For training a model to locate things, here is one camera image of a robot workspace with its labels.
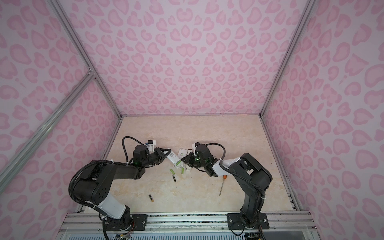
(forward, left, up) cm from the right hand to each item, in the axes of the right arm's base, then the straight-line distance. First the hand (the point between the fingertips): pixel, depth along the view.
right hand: (181, 159), depth 87 cm
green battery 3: (-1, +2, -3) cm, 3 cm away
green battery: (-4, +6, -8) cm, 11 cm away
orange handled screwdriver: (-7, -25, -8) cm, 27 cm away
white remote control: (+9, +1, -7) cm, 11 cm away
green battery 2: (-4, 0, -8) cm, 9 cm away
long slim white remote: (-4, -4, -6) cm, 8 cm away
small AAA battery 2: (-20, +15, -7) cm, 26 cm away
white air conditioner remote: (0, +4, -1) cm, 4 cm away
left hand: (+5, +6, +2) cm, 8 cm away
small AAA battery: (-8, +4, -8) cm, 12 cm away
